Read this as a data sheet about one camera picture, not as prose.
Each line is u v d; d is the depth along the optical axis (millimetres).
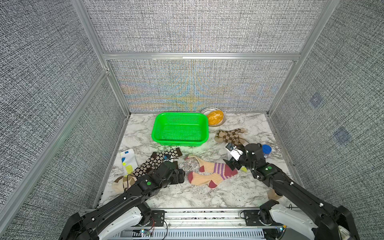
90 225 418
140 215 611
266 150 915
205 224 731
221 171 878
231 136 1033
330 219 418
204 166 906
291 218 535
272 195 817
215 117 1093
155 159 929
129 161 924
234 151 689
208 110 1200
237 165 718
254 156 604
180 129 1097
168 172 605
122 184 819
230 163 725
